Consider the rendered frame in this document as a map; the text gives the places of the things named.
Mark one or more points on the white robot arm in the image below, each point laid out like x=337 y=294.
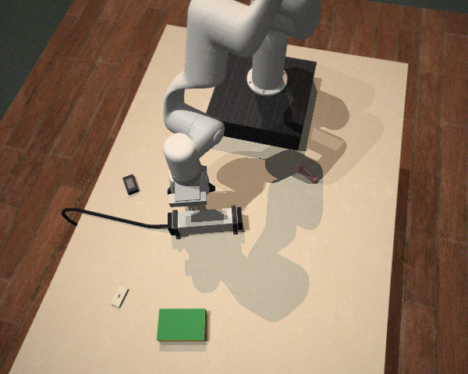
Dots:
x=215 y=28

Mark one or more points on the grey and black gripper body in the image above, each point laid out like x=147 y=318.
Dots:
x=204 y=186

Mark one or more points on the green rectangular block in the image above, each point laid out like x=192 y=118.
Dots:
x=181 y=325

